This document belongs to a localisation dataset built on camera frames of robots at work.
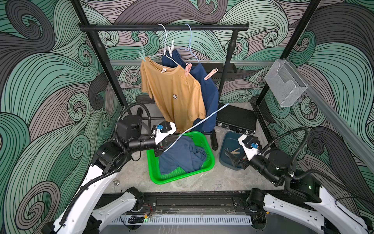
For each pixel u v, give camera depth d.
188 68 0.59
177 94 0.74
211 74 0.58
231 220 0.70
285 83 0.78
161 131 0.44
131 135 0.42
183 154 0.83
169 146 0.46
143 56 0.73
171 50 0.71
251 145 0.46
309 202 0.41
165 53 0.72
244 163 0.51
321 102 0.66
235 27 0.55
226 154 0.90
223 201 0.76
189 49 0.88
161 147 0.47
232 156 0.53
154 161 0.88
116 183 0.79
